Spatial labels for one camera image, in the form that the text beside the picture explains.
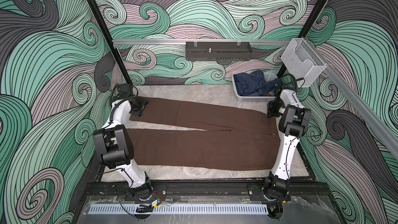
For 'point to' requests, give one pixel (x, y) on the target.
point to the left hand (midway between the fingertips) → (146, 103)
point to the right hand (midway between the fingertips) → (268, 112)
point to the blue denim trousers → (253, 84)
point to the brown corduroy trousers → (242, 137)
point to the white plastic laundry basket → (267, 76)
